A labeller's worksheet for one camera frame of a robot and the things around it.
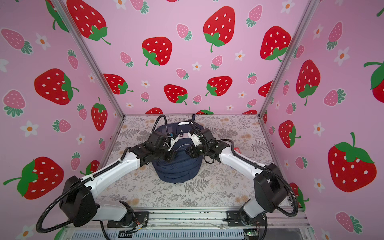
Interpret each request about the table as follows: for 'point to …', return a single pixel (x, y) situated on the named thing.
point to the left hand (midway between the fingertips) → (177, 152)
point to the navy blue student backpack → (182, 168)
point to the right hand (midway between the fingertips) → (186, 150)
